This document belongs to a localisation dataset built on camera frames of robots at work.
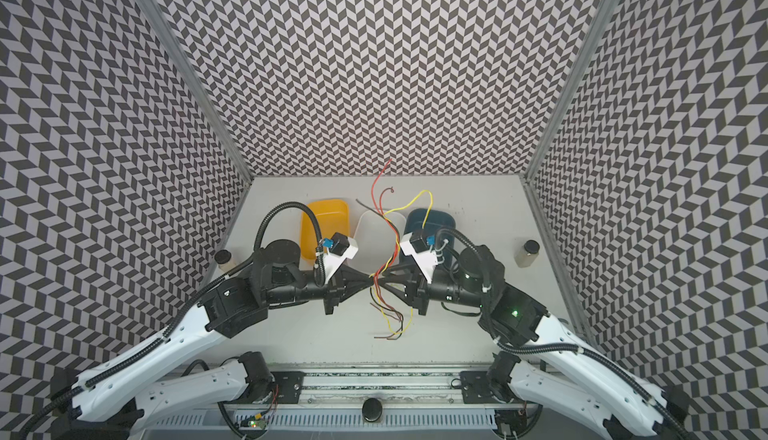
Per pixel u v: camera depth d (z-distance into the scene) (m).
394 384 0.75
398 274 0.58
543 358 0.45
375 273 0.58
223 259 0.83
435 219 1.03
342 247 0.51
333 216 1.00
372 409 0.63
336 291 0.52
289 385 0.72
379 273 0.57
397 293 0.56
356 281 0.57
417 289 0.50
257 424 0.66
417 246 0.50
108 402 0.39
